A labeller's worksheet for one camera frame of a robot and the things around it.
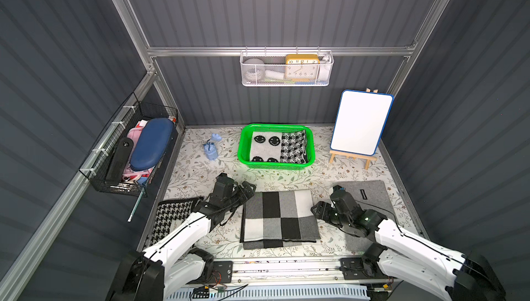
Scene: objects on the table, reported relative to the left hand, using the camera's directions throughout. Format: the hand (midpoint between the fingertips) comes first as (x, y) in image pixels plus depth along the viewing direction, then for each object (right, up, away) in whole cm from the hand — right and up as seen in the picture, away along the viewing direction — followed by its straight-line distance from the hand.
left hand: (250, 192), depth 84 cm
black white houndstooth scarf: (-33, -8, -1) cm, 35 cm away
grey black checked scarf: (+11, -11, +1) cm, 15 cm away
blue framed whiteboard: (+48, +30, +5) cm, 57 cm away
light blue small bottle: (-21, +18, +16) cm, 32 cm away
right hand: (+28, -7, -2) cm, 29 cm away
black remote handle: (-39, +14, -21) cm, 46 cm away
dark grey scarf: (+52, -2, +5) cm, 53 cm away
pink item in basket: (-36, +11, -21) cm, 43 cm away
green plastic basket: (+12, +19, +21) cm, 30 cm away
